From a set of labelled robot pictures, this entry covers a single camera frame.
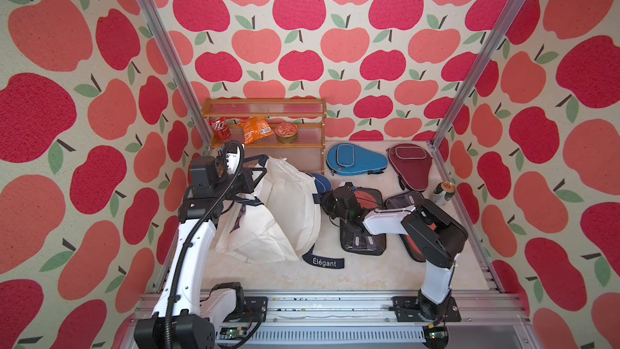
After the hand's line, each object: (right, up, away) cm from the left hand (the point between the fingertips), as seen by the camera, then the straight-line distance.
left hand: (266, 174), depth 72 cm
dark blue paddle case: (+18, -5, +23) cm, 30 cm away
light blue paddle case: (+31, +5, +38) cm, 49 cm away
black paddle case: (+51, -11, +26) cm, 59 cm away
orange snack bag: (-10, +18, +28) cm, 35 cm away
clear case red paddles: (+32, -26, +15) cm, 44 cm away
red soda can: (-23, +17, +24) cm, 38 cm away
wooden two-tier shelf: (+13, +28, +43) cm, 53 cm away
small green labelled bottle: (+64, -8, +19) cm, 68 cm away
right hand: (+15, -10, +21) cm, 28 cm away
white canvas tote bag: (+3, -19, +17) cm, 26 cm away
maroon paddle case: (+61, +3, +39) cm, 73 cm away
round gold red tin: (+4, +16, +27) cm, 32 cm away
